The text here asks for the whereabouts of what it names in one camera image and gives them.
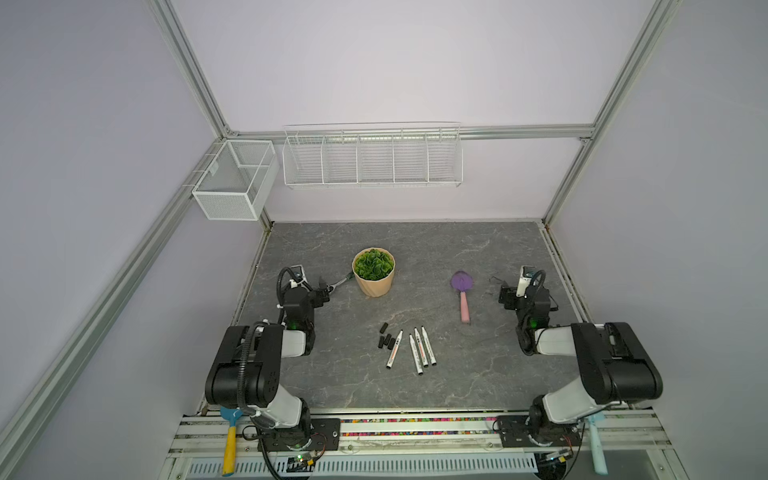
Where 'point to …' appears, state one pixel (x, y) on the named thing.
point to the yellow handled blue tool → (229, 457)
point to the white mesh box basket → (237, 180)
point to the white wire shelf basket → (379, 155)
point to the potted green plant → (373, 270)
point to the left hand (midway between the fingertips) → (308, 282)
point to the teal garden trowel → (599, 461)
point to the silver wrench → (349, 276)
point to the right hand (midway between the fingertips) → (522, 285)
